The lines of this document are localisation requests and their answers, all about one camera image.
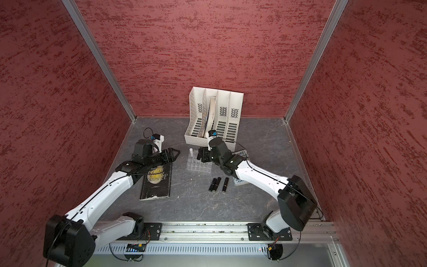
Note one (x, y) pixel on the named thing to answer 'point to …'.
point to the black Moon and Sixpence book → (156, 183)
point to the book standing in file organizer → (210, 120)
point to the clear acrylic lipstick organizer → (193, 163)
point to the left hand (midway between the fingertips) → (174, 156)
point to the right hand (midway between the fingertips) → (200, 153)
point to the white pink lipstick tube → (190, 151)
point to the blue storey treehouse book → (237, 182)
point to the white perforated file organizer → (228, 107)
